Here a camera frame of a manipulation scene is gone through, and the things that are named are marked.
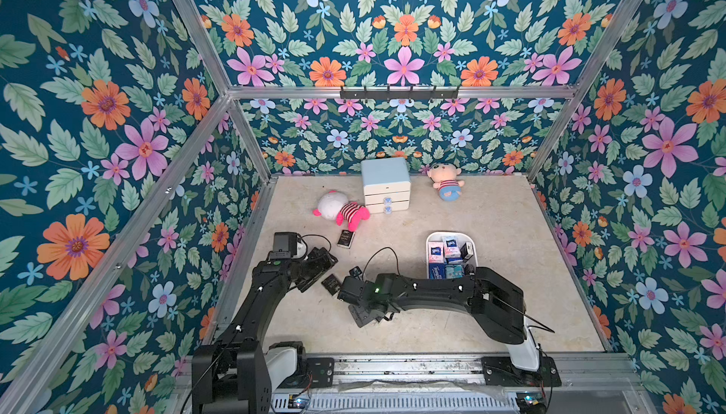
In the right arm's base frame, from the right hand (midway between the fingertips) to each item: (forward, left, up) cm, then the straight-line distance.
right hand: (367, 308), depth 83 cm
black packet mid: (+8, +13, -2) cm, 15 cm away
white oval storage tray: (+14, -32, +2) cm, 35 cm away
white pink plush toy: (+34, +14, +6) cm, 38 cm away
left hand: (+10, +11, +7) cm, 17 cm away
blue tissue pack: (+11, -21, +4) cm, 24 cm away
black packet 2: (+24, +9, +1) cm, 25 cm away
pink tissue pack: (+17, -21, +4) cm, 28 cm away
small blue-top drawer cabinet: (+39, -5, +13) cm, 41 cm away
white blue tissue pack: (+19, -27, +4) cm, 33 cm away
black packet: (+18, -31, +4) cm, 36 cm away
